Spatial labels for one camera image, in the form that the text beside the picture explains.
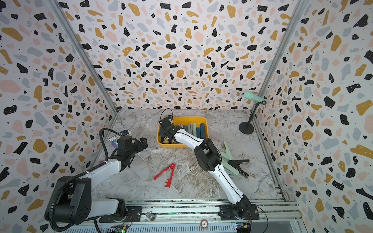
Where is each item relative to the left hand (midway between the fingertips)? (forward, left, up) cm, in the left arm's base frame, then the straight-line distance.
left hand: (143, 141), depth 91 cm
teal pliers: (+11, -35, -7) cm, 37 cm away
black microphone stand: (+17, -73, -10) cm, 75 cm away
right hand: (+11, -11, -5) cm, 17 cm away
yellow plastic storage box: (+18, -34, -8) cm, 39 cm away
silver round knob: (-39, -10, -8) cm, 41 cm away
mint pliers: (-15, -54, -9) cm, 56 cm away
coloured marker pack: (+6, +24, -8) cm, 26 cm away
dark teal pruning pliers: (+13, -38, -8) cm, 41 cm away
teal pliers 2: (+16, -26, -8) cm, 32 cm away
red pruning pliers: (-23, -17, -9) cm, 30 cm away
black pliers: (+5, -15, -8) cm, 18 cm away
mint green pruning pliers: (+14, -32, -7) cm, 36 cm away
